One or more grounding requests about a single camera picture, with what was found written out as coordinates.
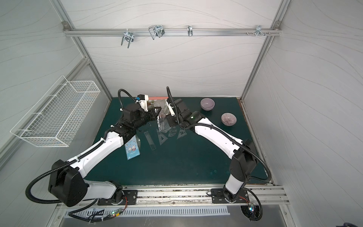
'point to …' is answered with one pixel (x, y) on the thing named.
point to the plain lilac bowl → (207, 104)
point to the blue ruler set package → (132, 148)
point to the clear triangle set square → (181, 134)
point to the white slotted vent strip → (163, 211)
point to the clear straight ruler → (150, 140)
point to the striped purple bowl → (229, 119)
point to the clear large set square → (159, 135)
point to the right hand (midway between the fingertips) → (170, 115)
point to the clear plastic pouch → (163, 118)
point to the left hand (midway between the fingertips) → (161, 108)
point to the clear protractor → (172, 132)
